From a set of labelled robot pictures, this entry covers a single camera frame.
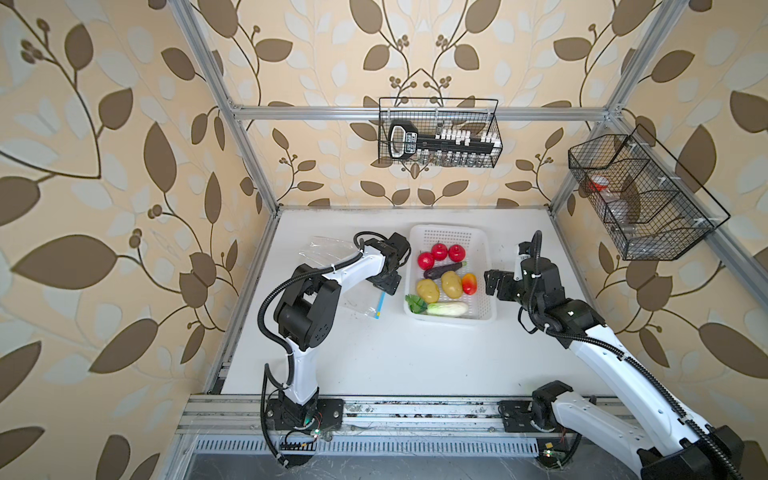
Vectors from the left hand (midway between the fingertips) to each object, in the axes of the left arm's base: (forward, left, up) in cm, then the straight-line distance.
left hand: (379, 278), depth 94 cm
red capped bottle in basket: (+15, -60, +29) cm, 68 cm away
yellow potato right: (-1, -23, 0) cm, 23 cm away
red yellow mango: (-1, -29, -1) cm, 29 cm away
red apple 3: (+11, -26, -1) cm, 29 cm away
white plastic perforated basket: (+15, -32, +2) cm, 36 cm away
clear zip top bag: (-4, +5, -5) cm, 8 cm away
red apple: (+8, -15, 0) cm, 17 cm away
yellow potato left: (-4, -15, 0) cm, 16 cm away
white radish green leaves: (-10, -19, 0) cm, 22 cm away
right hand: (-7, -34, +14) cm, 38 cm away
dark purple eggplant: (+3, -18, -1) cm, 18 cm away
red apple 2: (+12, -20, -1) cm, 23 cm away
